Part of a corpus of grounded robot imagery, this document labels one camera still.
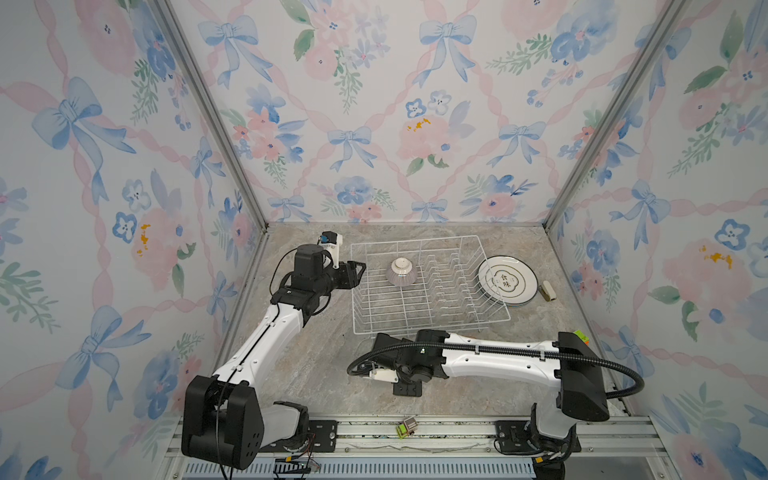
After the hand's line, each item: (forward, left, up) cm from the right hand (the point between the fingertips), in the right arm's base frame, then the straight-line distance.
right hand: (397, 372), depth 76 cm
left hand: (+25, +11, +14) cm, 30 cm away
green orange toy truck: (+13, -55, -6) cm, 57 cm away
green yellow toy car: (-11, -2, -6) cm, 13 cm away
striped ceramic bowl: (+33, -2, -2) cm, 33 cm away
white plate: (+33, -37, -6) cm, 50 cm away
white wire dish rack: (+31, -11, -5) cm, 33 cm away
